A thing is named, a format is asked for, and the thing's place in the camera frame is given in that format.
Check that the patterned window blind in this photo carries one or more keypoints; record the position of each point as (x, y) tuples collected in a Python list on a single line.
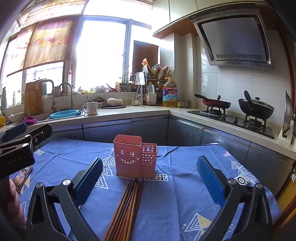
[(45, 42)]

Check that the brown wooden chopstick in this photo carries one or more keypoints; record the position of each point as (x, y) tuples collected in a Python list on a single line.
[(119, 224), (134, 209), (124, 216), (115, 230), (118, 210), (130, 209)]

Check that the white mug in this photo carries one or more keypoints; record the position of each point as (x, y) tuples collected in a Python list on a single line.
[(90, 108)]

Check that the black gas stove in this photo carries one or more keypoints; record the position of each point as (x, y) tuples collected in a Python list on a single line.
[(248, 122)]

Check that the white jug bottle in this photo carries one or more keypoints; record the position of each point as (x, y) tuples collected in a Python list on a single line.
[(151, 95)]

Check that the white small device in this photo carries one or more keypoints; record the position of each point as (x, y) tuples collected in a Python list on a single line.
[(242, 180)]

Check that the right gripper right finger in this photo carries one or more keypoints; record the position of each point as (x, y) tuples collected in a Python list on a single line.
[(255, 222)]

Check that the pink plastic utensil holder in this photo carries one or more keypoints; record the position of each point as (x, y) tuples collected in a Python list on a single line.
[(134, 158)]

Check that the blue plastic basin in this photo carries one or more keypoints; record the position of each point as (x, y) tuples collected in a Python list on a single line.
[(64, 114)]

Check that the magenta cloth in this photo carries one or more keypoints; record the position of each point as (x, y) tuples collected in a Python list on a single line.
[(29, 120)]

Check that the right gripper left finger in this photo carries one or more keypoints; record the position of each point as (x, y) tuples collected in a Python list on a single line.
[(43, 222)]

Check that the wooden cutting board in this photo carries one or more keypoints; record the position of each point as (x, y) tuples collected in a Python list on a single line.
[(33, 99)]

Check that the blue patterned tablecloth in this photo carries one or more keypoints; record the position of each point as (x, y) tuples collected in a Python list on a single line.
[(175, 204)]

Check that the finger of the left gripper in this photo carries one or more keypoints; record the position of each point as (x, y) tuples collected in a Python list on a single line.
[(38, 135), (15, 131)]

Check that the yellow cooking oil bottle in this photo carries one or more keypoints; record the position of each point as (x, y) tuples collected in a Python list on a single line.
[(170, 93)]

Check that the black wok with lid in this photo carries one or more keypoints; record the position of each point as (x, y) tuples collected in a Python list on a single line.
[(255, 107)]

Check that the black spice rack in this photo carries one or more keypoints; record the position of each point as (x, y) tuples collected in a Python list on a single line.
[(158, 84)]

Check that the white bag on counter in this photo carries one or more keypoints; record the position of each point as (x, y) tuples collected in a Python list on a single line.
[(114, 101)]

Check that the steel pot lid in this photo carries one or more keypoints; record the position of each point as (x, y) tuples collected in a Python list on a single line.
[(288, 116)]

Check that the steel range hood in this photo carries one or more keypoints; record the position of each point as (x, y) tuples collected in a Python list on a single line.
[(234, 35)]

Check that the dark lower kitchen cabinets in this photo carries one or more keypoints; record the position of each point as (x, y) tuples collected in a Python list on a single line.
[(270, 167)]

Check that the person's left hand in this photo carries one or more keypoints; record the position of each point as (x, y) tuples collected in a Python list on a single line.
[(12, 206)]

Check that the red frying pan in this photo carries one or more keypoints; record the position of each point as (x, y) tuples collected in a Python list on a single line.
[(215, 103)]

